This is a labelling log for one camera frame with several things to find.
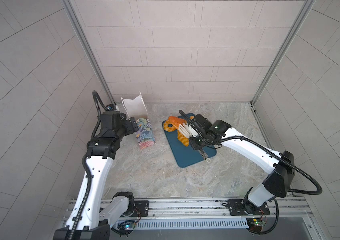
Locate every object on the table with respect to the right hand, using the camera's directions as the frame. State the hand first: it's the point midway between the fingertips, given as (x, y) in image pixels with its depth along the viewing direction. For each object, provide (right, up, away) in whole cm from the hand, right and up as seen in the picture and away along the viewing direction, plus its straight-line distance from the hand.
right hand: (190, 145), depth 77 cm
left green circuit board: (-28, -32, -12) cm, 44 cm away
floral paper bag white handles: (-31, +21, +10) cm, 39 cm away
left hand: (-29, +14, -6) cm, 33 cm away
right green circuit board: (+29, -34, -9) cm, 46 cm away
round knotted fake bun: (+3, +14, +28) cm, 31 cm away
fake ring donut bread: (-14, +7, +22) cm, 27 cm away
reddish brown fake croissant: (-7, +12, +2) cm, 15 cm away
